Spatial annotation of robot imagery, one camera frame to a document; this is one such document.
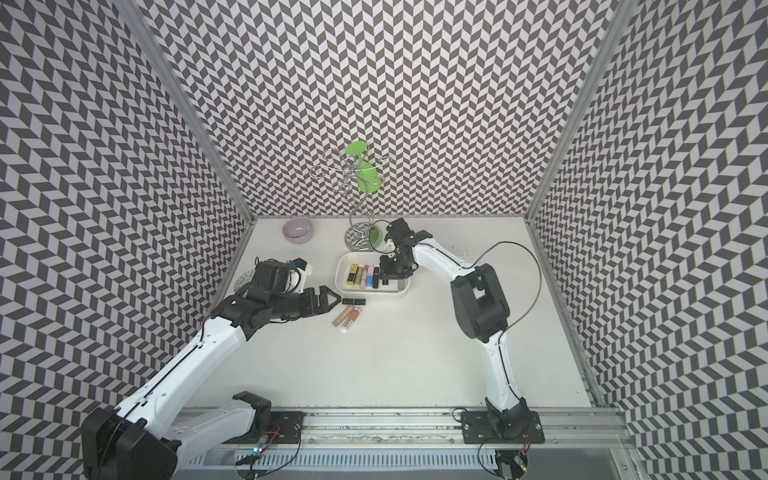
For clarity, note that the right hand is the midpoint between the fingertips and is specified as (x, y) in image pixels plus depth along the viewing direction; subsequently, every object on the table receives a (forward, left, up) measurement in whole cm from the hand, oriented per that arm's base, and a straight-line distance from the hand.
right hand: (384, 278), depth 95 cm
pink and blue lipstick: (+3, +5, -3) cm, 7 cm away
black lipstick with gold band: (+3, +3, -4) cm, 6 cm away
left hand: (-15, +14, +10) cm, 23 cm away
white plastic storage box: (+5, +14, +1) cm, 15 cm away
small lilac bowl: (+23, +33, -1) cm, 40 cm away
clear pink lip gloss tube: (+3, +7, -3) cm, 8 cm away
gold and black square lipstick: (+4, +11, -3) cm, 12 cm away
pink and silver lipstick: (-13, +10, -3) cm, 17 cm away
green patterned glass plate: (+1, +46, -1) cm, 46 cm away
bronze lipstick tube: (+4, +9, -3) cm, 10 cm away
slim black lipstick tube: (-6, +10, -4) cm, 12 cm away
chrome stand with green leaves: (+21, +7, +25) cm, 34 cm away
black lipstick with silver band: (0, 0, +1) cm, 1 cm away
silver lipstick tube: (+1, -5, -5) cm, 7 cm away
